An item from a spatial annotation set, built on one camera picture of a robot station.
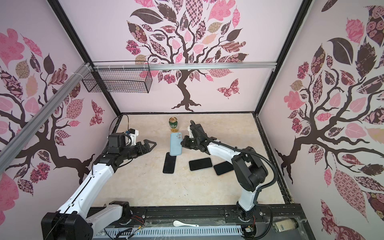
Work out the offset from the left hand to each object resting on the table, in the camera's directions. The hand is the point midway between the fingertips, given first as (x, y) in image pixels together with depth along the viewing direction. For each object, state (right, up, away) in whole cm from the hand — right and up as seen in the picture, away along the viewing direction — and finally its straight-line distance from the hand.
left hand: (151, 148), depth 79 cm
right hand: (+15, +3, +9) cm, 18 cm away
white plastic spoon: (+16, -36, -8) cm, 40 cm away
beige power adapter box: (+66, -35, -11) cm, 75 cm away
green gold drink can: (+8, +14, +22) cm, 27 cm away
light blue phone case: (+12, +4, +10) cm, 16 cm away
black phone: (+8, -12, +10) cm, 17 cm away
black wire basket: (-40, +51, +42) cm, 77 cm away
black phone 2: (+27, -12, +14) cm, 33 cm away
